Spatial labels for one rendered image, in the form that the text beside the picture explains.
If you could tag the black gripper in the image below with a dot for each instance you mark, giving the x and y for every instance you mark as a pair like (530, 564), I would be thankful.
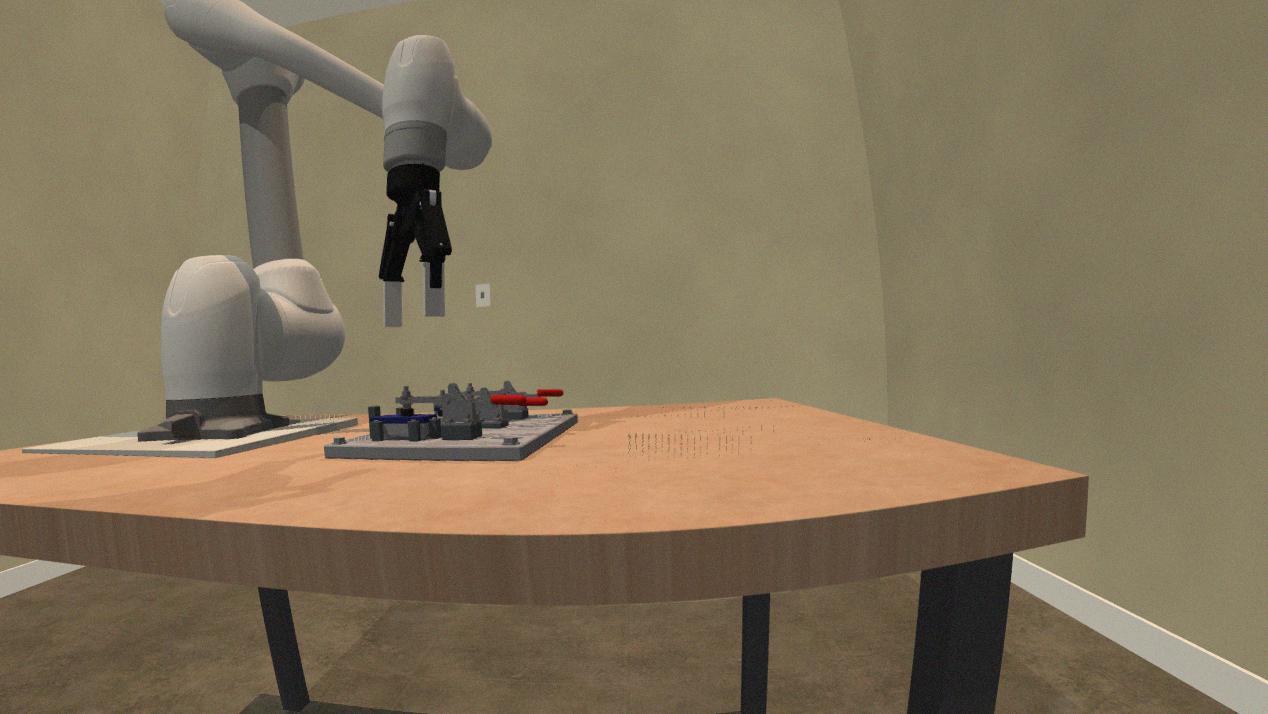
(404, 186)

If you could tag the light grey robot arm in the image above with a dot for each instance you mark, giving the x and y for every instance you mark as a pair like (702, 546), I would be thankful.
(221, 333)

